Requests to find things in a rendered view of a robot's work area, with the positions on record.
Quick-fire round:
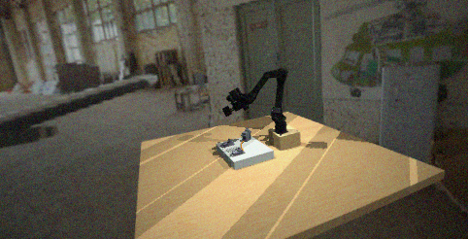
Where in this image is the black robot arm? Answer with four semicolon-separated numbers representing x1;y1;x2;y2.
226;67;288;135

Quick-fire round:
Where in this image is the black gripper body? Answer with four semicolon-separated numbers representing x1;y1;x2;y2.
222;101;241;117

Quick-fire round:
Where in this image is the micro servo with orange cable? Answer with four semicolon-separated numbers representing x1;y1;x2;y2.
241;127;251;151

